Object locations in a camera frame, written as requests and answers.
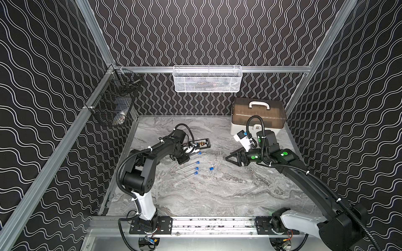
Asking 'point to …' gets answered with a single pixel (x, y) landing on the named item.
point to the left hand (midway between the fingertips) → (184, 155)
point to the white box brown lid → (271, 112)
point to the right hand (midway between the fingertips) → (230, 155)
